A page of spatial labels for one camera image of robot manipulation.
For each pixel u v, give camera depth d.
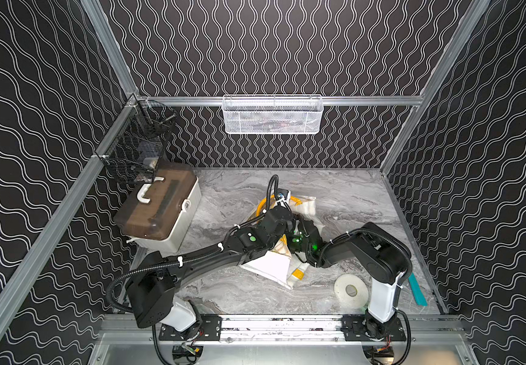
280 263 0.74
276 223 0.56
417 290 0.83
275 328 0.76
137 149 0.91
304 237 0.75
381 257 0.51
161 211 0.90
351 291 0.82
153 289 0.42
